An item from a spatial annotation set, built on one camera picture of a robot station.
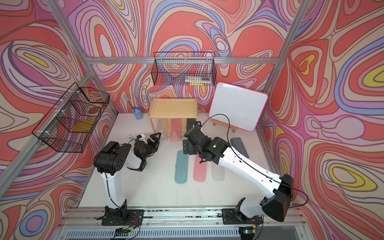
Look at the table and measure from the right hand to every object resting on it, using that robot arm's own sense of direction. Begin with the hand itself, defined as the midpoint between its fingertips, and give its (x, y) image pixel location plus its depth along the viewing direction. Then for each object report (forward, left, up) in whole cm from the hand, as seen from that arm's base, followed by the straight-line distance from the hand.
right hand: (195, 148), depth 74 cm
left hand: (+19, +22, -15) cm, 32 cm away
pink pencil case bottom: (+25, +13, -18) cm, 34 cm away
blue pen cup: (+41, +42, -14) cm, 61 cm away
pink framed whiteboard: (+33, -35, -5) cm, 49 cm away
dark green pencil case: (+33, +3, -16) cm, 37 cm away
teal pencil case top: (0, +9, -22) cm, 23 cm away
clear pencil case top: (-4, -13, -22) cm, 26 cm away
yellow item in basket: (+8, +54, +10) cm, 55 cm away
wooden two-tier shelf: (+31, +15, -1) cm, 34 cm away
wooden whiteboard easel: (+26, -29, -18) cm, 43 cm away
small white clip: (+24, +46, -19) cm, 55 cm away
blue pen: (+54, +53, -9) cm, 76 cm away
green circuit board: (-32, +36, -22) cm, 53 cm away
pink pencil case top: (-2, -3, -21) cm, 21 cm away
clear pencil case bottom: (+25, +23, -17) cm, 38 cm away
